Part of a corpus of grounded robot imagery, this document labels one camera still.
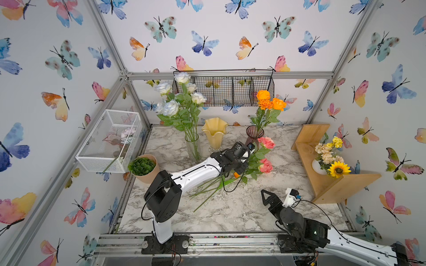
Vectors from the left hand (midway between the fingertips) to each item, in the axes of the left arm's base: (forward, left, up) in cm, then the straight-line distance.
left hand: (245, 160), depth 85 cm
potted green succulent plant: (-1, +51, -3) cm, 51 cm away
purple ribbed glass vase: (+16, -6, +3) cm, 18 cm away
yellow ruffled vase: (+22, +16, +1) cm, 27 cm away
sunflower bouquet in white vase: (-5, -37, +6) cm, 37 cm away
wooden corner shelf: (-13, -38, -7) cm, 41 cm away
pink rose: (0, -13, -7) cm, 15 cm away
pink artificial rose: (+6, -11, +8) cm, 14 cm away
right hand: (-16, -7, -5) cm, 18 cm away
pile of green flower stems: (-9, +18, -10) cm, 22 cm away
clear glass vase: (+12, +28, -3) cm, 31 cm away
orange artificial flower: (+16, -14, +17) cm, 27 cm away
